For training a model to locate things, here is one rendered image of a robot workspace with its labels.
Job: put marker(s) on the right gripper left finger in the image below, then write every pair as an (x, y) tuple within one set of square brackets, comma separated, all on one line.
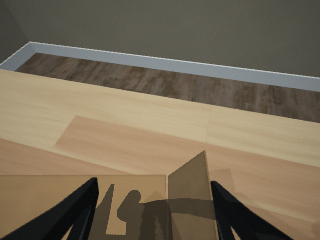
[(77, 209)]

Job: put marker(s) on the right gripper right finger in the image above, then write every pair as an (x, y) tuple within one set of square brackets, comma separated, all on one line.
[(247, 225)]

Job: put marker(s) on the flat brown cardboard box blank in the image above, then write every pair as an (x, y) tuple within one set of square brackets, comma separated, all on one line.
[(129, 207)]

